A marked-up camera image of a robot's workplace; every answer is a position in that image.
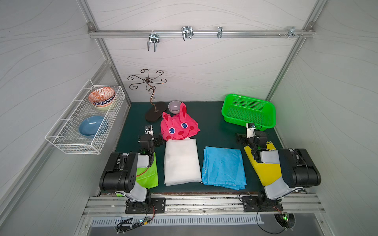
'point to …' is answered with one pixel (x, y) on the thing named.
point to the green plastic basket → (242, 110)
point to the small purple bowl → (174, 106)
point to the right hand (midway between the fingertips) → (244, 131)
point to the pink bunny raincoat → (178, 126)
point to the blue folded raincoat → (223, 168)
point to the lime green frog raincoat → (147, 176)
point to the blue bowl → (90, 127)
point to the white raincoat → (181, 162)
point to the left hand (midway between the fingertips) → (153, 134)
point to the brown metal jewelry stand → (154, 113)
